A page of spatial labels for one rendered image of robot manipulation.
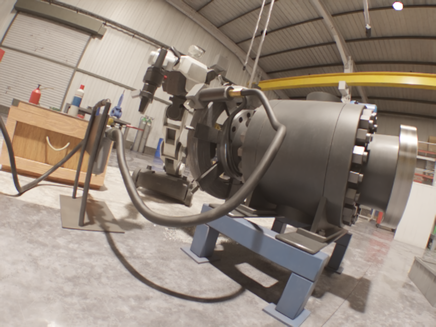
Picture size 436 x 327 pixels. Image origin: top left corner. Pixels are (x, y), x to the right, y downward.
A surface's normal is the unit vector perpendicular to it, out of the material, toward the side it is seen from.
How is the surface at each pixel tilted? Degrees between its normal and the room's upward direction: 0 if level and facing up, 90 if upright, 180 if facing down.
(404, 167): 90
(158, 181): 90
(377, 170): 98
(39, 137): 90
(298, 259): 90
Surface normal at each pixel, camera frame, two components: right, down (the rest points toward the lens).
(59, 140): 0.68, 0.19
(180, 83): 0.11, 0.37
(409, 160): -0.65, -0.32
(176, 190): 0.02, 0.00
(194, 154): -0.25, 0.27
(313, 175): -0.74, 0.16
